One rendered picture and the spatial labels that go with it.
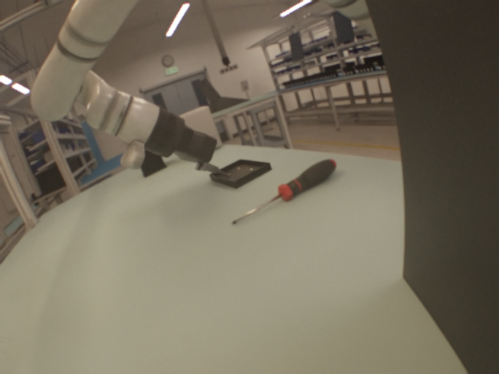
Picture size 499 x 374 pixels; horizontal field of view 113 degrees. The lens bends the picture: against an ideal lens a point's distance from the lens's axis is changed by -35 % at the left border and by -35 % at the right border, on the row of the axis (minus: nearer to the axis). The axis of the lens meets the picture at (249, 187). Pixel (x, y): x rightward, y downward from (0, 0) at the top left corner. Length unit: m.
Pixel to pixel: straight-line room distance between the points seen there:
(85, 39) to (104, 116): 0.13
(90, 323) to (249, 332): 0.18
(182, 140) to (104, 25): 0.22
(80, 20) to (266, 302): 0.34
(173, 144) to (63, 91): 0.19
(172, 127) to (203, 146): 0.06
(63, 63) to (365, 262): 0.39
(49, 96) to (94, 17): 0.13
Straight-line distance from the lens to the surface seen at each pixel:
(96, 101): 0.40
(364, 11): 0.33
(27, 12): 1.39
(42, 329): 0.37
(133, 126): 0.40
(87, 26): 0.33
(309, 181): 0.34
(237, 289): 0.23
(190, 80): 6.96
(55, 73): 0.37
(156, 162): 0.88
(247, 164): 0.53
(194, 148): 0.43
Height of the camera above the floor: 1.15
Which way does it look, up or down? 21 degrees down
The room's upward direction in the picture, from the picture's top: 20 degrees counter-clockwise
